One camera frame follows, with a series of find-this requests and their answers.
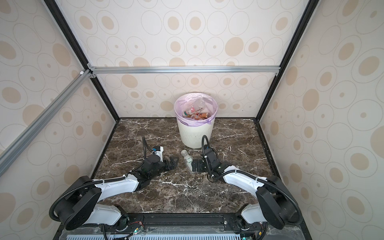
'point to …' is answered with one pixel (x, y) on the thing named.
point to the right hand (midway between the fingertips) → (198, 163)
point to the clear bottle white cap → (201, 104)
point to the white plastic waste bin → (191, 136)
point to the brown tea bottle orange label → (202, 116)
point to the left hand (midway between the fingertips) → (178, 158)
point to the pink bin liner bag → (185, 104)
